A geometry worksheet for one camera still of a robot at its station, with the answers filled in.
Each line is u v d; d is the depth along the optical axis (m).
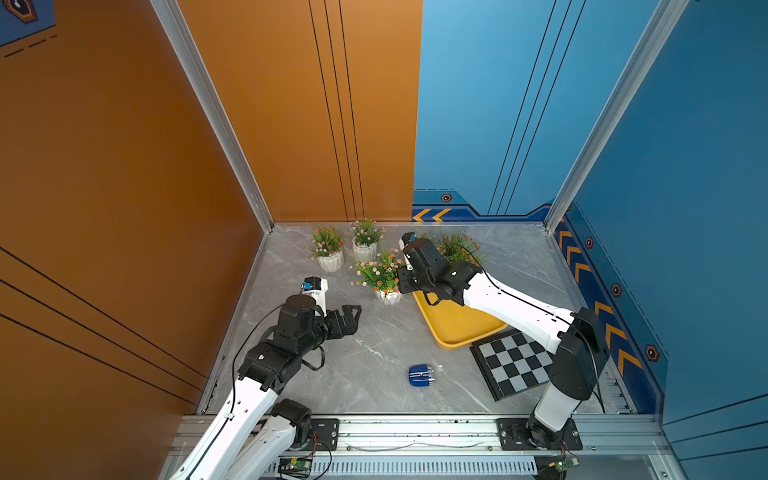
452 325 0.91
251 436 0.47
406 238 0.73
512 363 0.81
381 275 0.75
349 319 0.65
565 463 0.69
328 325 0.64
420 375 0.81
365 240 0.99
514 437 0.72
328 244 0.96
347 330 0.65
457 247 0.99
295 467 0.72
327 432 0.74
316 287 0.65
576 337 0.48
